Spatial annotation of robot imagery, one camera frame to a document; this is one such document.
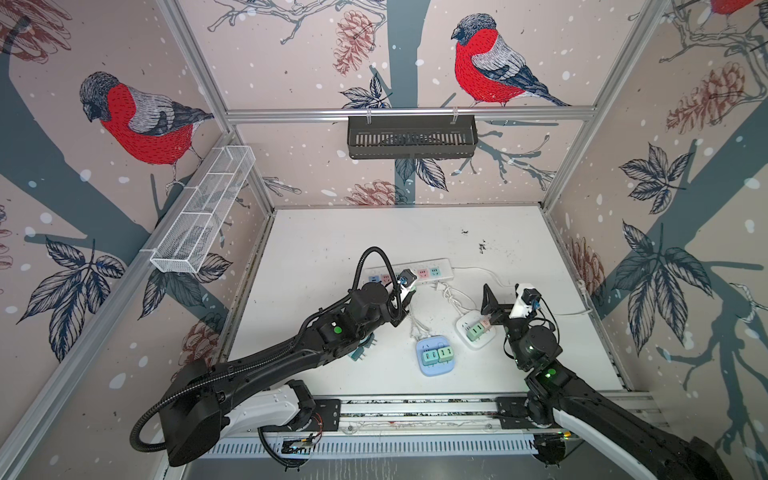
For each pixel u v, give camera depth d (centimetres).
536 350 59
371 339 84
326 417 73
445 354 76
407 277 63
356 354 82
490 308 73
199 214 78
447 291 95
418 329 86
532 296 63
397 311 61
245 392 43
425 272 98
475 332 81
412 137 104
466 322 87
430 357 76
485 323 73
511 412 73
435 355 76
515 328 69
